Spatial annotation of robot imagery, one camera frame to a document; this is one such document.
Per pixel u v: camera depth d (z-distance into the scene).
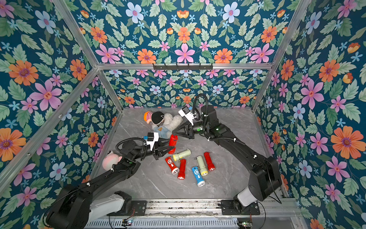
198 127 0.63
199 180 0.81
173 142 0.67
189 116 0.63
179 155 0.89
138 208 0.73
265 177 0.42
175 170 0.84
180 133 0.66
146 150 0.65
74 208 0.40
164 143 0.70
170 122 1.01
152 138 0.60
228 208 0.72
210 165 0.87
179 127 0.65
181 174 0.83
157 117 1.05
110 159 0.84
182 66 0.93
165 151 0.69
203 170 0.84
